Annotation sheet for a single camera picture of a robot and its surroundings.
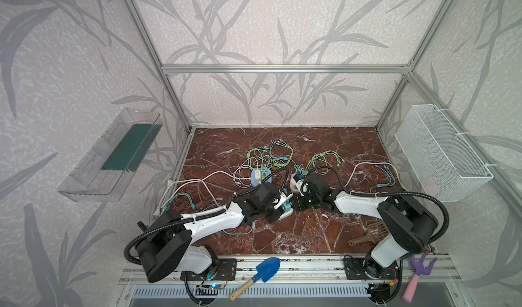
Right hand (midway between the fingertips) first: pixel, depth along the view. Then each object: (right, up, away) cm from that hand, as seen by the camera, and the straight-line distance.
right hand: (291, 197), depth 90 cm
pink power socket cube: (+1, +6, -8) cm, 10 cm away
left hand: (-4, 0, -6) cm, 8 cm away
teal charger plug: (-3, -2, -8) cm, 8 cm away
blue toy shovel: (-11, -22, -16) cm, 30 cm away
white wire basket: (+46, +18, -28) cm, 57 cm away
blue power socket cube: (-15, +10, -2) cm, 18 cm away
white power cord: (+45, +14, +15) cm, 49 cm away
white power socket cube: (-3, -6, -6) cm, 9 cm away
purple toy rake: (+46, -22, -16) cm, 54 cm away
